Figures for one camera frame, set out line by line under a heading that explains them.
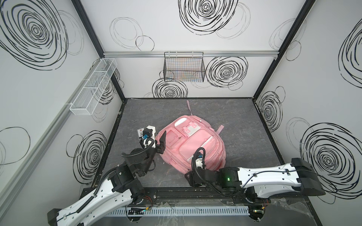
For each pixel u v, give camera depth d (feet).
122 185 1.56
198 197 2.47
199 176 1.59
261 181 1.54
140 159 1.52
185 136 2.79
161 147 1.88
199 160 2.11
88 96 2.46
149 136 1.72
